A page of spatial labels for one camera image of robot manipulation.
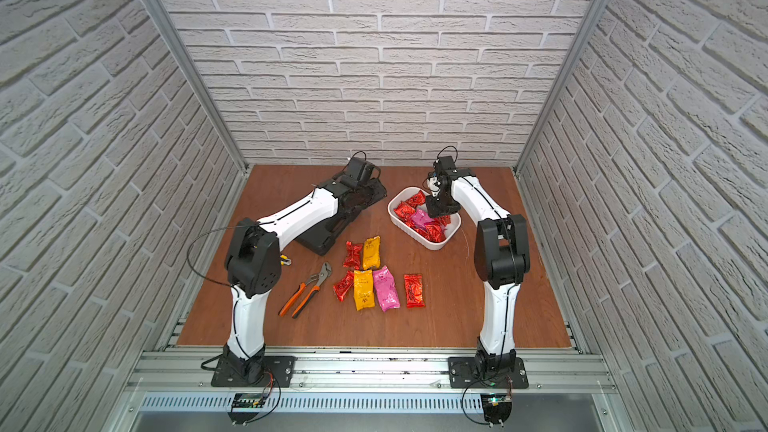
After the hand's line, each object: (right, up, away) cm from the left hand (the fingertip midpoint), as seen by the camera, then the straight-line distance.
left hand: (390, 188), depth 93 cm
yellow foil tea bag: (-7, -30, -8) cm, 32 cm away
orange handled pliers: (-25, -34, -10) cm, 43 cm away
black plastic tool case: (-22, -16, -2) cm, 28 cm away
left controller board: (-36, -54, -21) cm, 68 cm away
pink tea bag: (+10, -10, +7) cm, 16 cm away
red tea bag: (-12, -21, -2) cm, 24 cm away
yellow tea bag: (-6, -20, -1) cm, 21 cm away
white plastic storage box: (+6, -8, +9) cm, 14 cm away
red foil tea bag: (-14, -30, -7) cm, 34 cm away
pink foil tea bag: (-1, -30, -8) cm, 31 cm away
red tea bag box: (+15, -14, +4) cm, 21 cm away
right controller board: (+26, -54, -23) cm, 64 cm away
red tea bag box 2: (+7, -30, -8) cm, 32 cm away
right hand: (+17, -7, +4) cm, 19 cm away
